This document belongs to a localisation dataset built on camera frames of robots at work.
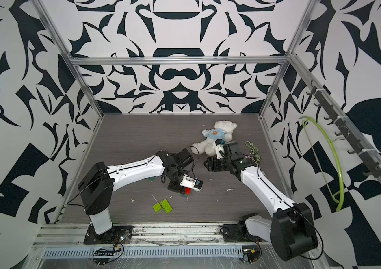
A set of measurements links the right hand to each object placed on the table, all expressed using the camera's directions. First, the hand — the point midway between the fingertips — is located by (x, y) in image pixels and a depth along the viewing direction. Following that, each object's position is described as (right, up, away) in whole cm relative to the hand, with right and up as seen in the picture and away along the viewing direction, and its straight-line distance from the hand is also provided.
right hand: (209, 160), depth 84 cm
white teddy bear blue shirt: (+10, +15, +17) cm, 25 cm away
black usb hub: (-46, -38, -12) cm, 61 cm away
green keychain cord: (+29, +3, +18) cm, 34 cm away
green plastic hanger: (+43, -10, -24) cm, 50 cm away
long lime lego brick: (-21, -22, -2) cm, 31 cm away
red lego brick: (-11, -13, -5) cm, 18 cm away
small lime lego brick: (-26, -22, -3) cm, 34 cm away
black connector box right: (+17, -37, -13) cm, 43 cm away
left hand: (-12, -11, -1) cm, 16 cm away
